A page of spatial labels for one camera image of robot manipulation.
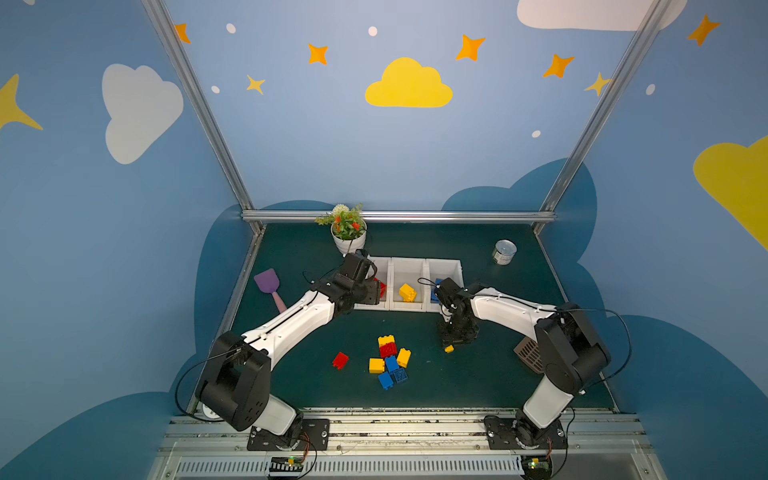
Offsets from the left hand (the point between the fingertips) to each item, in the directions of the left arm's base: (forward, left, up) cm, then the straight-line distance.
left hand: (369, 285), depth 88 cm
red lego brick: (+6, -4, -9) cm, 12 cm away
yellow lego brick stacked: (-12, -4, -12) cm, 17 cm away
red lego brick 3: (-15, -6, -12) cm, 20 cm away
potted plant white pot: (+22, +8, +2) cm, 24 cm away
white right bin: (+12, -23, -7) cm, 27 cm away
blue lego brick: (-19, -7, -11) cm, 23 cm away
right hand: (-12, -24, -12) cm, 30 cm away
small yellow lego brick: (-14, -24, -13) cm, 31 cm away
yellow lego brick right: (-17, -10, -12) cm, 23 cm away
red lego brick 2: (-18, +8, -13) cm, 24 cm away
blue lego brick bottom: (-23, -5, -13) cm, 27 cm away
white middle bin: (+12, -13, -8) cm, 19 cm away
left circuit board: (-43, +19, -17) cm, 50 cm away
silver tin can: (+21, -48, -8) cm, 53 cm away
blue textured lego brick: (-21, -9, -15) cm, 28 cm away
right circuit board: (-43, -43, -17) cm, 63 cm away
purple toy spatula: (+9, +37, -13) cm, 40 cm away
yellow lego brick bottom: (-19, -2, -12) cm, 23 cm away
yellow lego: (+3, -12, -8) cm, 15 cm away
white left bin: (+9, -4, -7) cm, 12 cm away
